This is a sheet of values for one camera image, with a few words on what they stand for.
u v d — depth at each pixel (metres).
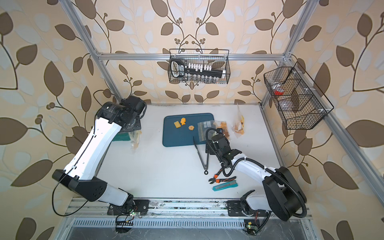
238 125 0.93
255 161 0.52
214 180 0.83
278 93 0.82
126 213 0.71
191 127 1.05
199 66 0.82
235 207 0.72
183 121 1.08
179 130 1.05
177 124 1.07
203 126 1.05
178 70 0.85
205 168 0.87
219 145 0.67
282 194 0.42
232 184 0.81
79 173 0.40
